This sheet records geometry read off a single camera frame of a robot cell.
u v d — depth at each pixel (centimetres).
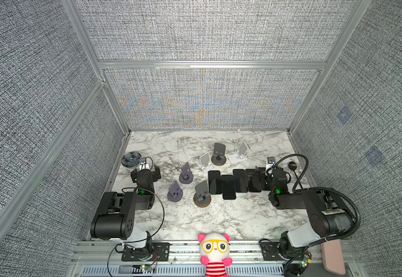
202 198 84
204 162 96
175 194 86
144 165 78
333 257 70
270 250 73
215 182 95
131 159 102
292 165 100
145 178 70
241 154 101
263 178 85
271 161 80
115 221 44
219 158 103
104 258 72
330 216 45
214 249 68
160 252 73
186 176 92
